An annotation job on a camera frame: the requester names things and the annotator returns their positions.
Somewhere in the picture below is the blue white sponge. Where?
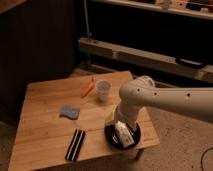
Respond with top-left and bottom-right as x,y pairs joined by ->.
59,106 -> 80,120

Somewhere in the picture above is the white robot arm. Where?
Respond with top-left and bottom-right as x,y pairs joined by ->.
115,76 -> 213,130

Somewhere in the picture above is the white ceramic cup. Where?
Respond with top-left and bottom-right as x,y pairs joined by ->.
95,80 -> 111,102

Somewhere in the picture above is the orange carrot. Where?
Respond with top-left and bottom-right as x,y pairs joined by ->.
80,77 -> 95,98

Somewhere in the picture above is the black round plate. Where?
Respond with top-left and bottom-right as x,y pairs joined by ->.
104,118 -> 141,150

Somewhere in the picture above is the grey metal beam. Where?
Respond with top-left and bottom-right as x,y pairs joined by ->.
78,37 -> 213,83

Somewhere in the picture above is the vertical metal pole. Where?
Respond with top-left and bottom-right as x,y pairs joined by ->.
83,0 -> 92,41

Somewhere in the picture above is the wooden table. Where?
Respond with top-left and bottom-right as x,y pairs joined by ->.
7,70 -> 161,171

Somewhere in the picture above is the white box on plate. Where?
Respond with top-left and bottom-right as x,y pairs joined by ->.
115,121 -> 135,148

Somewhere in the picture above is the black white striped block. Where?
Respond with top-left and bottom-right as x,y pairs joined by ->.
65,129 -> 85,161

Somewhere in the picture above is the upper wooden shelf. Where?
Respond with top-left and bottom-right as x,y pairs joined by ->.
91,0 -> 213,20

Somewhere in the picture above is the black handle on beam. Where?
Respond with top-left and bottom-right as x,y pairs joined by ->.
175,58 -> 206,69

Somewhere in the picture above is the black cable on floor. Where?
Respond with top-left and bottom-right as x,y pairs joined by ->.
200,146 -> 213,171

